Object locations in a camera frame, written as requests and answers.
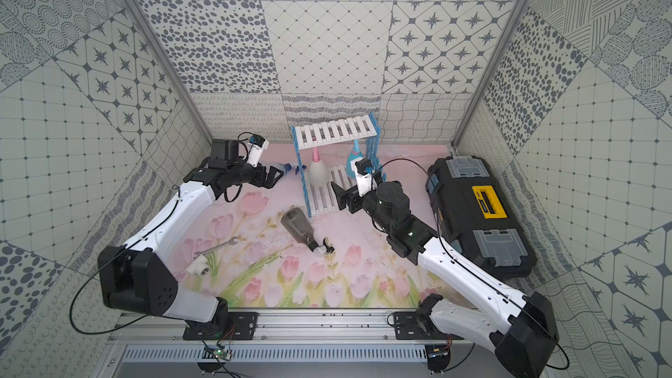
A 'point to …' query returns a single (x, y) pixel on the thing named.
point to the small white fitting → (200, 266)
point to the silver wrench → (231, 241)
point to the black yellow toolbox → (475, 214)
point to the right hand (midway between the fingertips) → (347, 178)
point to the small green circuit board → (223, 354)
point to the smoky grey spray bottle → (297, 224)
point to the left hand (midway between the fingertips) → (266, 163)
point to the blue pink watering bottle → (354, 154)
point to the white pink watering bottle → (318, 174)
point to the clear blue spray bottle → (286, 167)
